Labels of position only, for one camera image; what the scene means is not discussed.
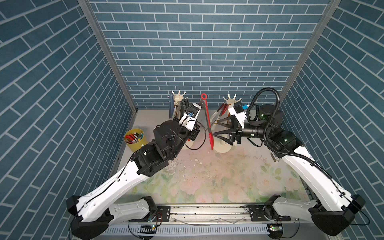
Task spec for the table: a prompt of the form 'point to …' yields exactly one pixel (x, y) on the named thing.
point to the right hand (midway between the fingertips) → (220, 129)
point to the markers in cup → (132, 138)
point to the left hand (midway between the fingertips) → (200, 114)
